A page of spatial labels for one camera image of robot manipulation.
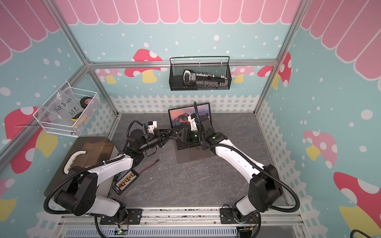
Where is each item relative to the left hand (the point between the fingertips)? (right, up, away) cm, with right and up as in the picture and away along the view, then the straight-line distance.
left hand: (175, 133), depth 79 cm
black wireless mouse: (0, 0, -1) cm, 1 cm away
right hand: (+2, -1, 0) cm, 3 cm away
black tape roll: (-50, +17, +1) cm, 53 cm away
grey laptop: (0, +10, +24) cm, 26 cm away
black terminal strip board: (-30, -28, +6) cm, 42 cm away
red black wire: (-13, -18, +16) cm, 28 cm away
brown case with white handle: (-46, -10, -4) cm, 47 cm away
